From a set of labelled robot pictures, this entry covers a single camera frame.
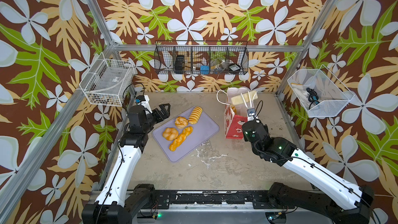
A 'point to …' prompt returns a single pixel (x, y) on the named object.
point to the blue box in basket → (204, 69)
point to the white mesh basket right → (322, 94)
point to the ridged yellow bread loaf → (195, 115)
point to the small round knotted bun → (181, 122)
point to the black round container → (234, 68)
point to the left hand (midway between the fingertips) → (164, 105)
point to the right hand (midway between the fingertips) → (249, 123)
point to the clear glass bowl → (218, 64)
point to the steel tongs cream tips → (250, 106)
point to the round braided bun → (170, 134)
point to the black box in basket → (179, 64)
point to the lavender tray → (202, 129)
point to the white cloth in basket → (301, 92)
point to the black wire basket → (230, 57)
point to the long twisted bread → (179, 140)
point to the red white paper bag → (235, 115)
